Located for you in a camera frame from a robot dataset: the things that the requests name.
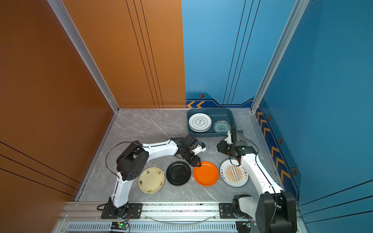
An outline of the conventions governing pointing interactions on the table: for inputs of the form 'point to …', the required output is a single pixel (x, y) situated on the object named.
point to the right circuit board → (244, 226)
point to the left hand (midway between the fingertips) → (200, 163)
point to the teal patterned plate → (221, 125)
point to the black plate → (178, 173)
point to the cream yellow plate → (151, 180)
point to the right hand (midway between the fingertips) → (219, 146)
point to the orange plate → (207, 174)
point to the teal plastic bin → (215, 113)
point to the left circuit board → (120, 225)
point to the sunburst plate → (236, 176)
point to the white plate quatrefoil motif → (200, 122)
